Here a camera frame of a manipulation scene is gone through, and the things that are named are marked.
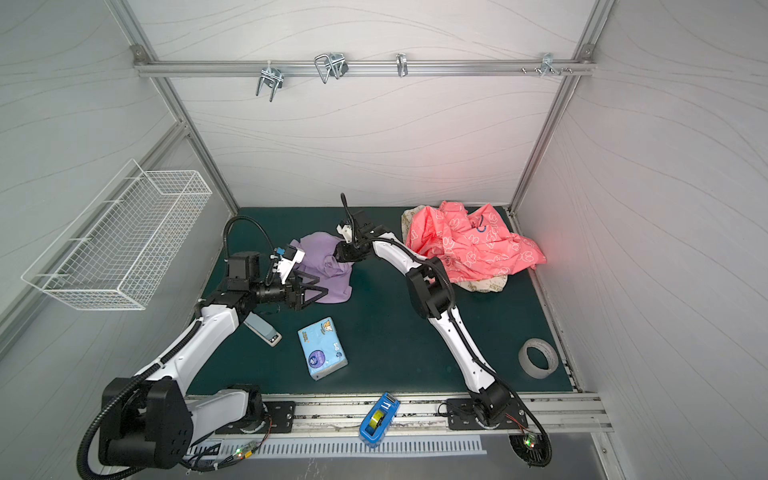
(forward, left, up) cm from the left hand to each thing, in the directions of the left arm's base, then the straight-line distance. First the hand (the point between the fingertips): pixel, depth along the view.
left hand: (325, 282), depth 78 cm
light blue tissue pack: (-13, +1, -13) cm, 18 cm away
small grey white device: (-8, +19, -14) cm, 25 cm away
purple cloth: (+15, +7, -12) cm, 20 cm away
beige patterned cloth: (+9, -47, -14) cm, 50 cm away
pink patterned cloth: (+17, -41, -4) cm, 44 cm away
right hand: (+21, +1, -15) cm, 26 cm away
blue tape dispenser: (-30, -15, -13) cm, 36 cm away
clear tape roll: (-11, -62, -16) cm, 65 cm away
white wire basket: (-1, +46, +13) cm, 48 cm away
